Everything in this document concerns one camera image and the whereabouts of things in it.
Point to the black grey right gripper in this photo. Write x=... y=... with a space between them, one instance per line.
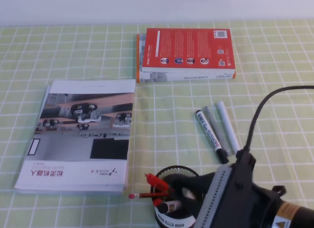
x=232 y=199

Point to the black mesh pen holder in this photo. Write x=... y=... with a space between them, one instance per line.
x=179 y=218

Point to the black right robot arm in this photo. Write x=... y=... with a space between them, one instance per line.
x=287 y=215

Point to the red gel pen upper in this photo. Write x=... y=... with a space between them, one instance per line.
x=156 y=182

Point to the grey transparent pen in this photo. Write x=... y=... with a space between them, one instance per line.
x=217 y=131

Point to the light blue white pen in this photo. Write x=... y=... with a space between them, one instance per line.
x=231 y=135

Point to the red pen with eraser end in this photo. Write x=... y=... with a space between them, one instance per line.
x=148 y=195

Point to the black capped white marker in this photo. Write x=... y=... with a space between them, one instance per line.
x=221 y=153

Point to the orange edged white book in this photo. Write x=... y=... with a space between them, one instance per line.
x=143 y=77

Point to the clear plastic brochure sleeve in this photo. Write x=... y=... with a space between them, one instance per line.
x=36 y=130

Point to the white Agilex robotics brochure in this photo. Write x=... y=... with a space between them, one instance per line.
x=83 y=134

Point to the red cover book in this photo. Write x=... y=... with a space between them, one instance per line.
x=197 y=50

